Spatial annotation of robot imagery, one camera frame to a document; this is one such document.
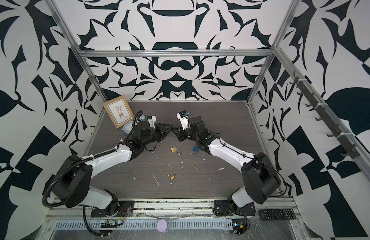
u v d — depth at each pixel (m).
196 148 0.94
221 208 0.74
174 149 0.94
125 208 0.73
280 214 0.72
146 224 0.71
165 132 0.74
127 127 1.01
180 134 0.72
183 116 0.73
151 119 0.80
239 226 0.71
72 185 0.43
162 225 0.63
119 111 1.02
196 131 0.66
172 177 0.84
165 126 0.78
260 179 0.44
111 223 0.71
